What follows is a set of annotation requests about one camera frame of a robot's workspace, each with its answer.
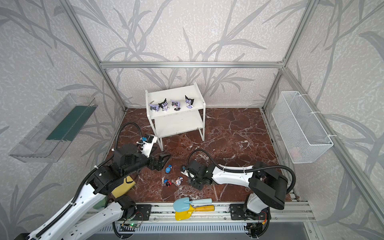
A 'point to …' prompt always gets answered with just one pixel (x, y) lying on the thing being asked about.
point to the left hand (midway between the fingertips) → (165, 148)
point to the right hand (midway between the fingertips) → (194, 175)
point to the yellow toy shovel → (183, 215)
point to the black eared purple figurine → (154, 107)
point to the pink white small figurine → (179, 180)
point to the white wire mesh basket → (303, 135)
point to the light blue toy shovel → (182, 204)
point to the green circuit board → (133, 225)
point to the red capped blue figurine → (165, 180)
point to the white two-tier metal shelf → (191, 117)
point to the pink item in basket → (295, 153)
